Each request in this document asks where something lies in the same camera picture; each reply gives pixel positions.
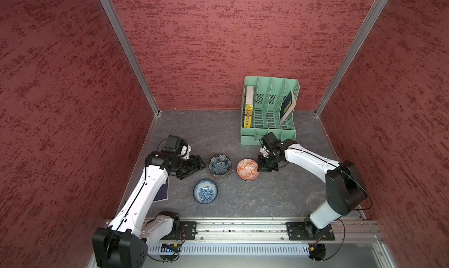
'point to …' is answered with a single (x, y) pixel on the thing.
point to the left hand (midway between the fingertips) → (199, 172)
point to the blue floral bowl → (205, 191)
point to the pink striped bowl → (221, 177)
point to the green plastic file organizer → (269, 105)
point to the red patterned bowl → (247, 169)
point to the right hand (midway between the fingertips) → (258, 172)
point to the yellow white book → (249, 106)
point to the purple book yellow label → (162, 193)
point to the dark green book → (288, 105)
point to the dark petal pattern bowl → (220, 165)
